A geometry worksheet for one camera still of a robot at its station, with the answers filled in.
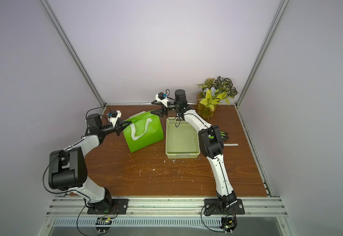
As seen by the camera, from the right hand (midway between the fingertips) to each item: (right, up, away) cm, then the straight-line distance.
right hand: (152, 104), depth 87 cm
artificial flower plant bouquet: (+40, +9, +5) cm, 41 cm away
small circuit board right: (+40, -60, -17) cm, 74 cm away
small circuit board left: (-22, -62, -15) cm, 67 cm away
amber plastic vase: (+37, -4, +20) cm, 42 cm away
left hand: (-12, -10, -1) cm, 16 cm away
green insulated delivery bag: (-4, -15, +1) cm, 16 cm away
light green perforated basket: (+19, -23, +14) cm, 33 cm away
